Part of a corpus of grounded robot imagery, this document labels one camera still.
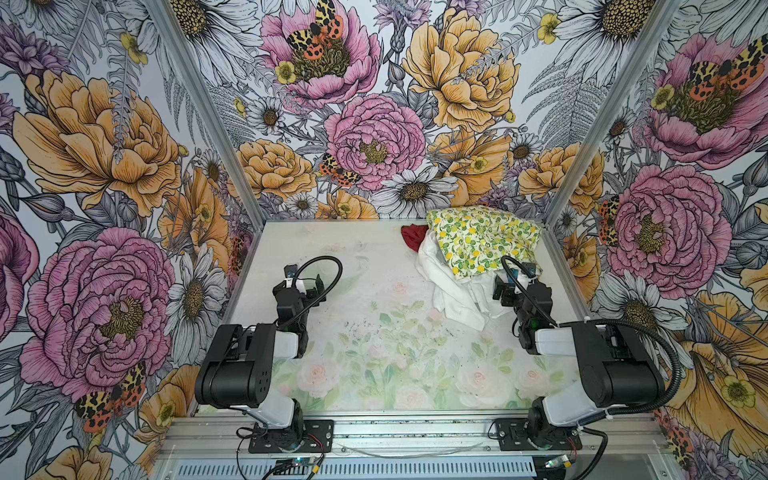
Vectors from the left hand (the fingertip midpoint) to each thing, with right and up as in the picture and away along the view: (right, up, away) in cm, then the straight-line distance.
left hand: (305, 284), depth 94 cm
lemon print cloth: (+55, +14, +6) cm, 57 cm away
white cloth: (+51, -6, +3) cm, 52 cm away
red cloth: (+35, +16, +20) cm, 44 cm away
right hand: (+64, 0, 0) cm, 64 cm away
